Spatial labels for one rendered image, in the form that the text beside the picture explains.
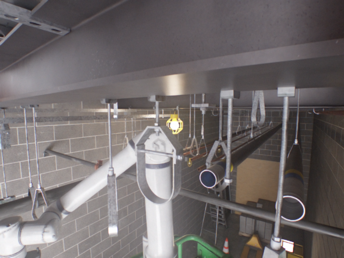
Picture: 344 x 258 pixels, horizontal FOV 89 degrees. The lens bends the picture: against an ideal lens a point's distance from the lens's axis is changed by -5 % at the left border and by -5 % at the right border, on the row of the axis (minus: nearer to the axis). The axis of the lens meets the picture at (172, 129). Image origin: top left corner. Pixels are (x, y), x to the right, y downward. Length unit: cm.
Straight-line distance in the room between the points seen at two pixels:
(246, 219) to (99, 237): 499
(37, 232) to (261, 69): 89
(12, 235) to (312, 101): 222
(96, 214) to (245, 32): 340
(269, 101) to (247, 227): 576
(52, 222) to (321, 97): 213
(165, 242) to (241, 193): 755
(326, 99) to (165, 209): 173
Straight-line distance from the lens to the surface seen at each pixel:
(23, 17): 59
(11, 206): 140
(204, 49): 31
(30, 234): 93
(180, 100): 249
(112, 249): 408
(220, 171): 81
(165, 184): 78
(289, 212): 69
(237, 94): 38
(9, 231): 95
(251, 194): 826
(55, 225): 92
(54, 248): 336
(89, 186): 94
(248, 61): 18
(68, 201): 99
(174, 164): 44
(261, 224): 720
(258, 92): 109
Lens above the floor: 424
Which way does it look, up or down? 5 degrees down
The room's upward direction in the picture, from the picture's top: straight up
